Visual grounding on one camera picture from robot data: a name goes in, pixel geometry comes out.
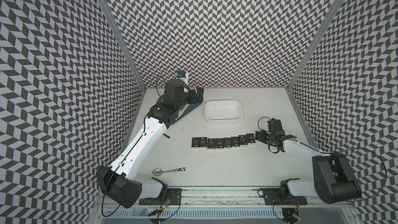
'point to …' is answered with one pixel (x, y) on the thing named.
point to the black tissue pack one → (196, 142)
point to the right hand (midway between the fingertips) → (261, 138)
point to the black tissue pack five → (227, 143)
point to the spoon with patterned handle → (157, 172)
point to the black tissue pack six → (235, 141)
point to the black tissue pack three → (211, 143)
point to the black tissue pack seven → (242, 140)
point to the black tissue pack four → (219, 143)
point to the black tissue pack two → (203, 142)
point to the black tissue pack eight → (257, 135)
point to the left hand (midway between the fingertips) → (195, 90)
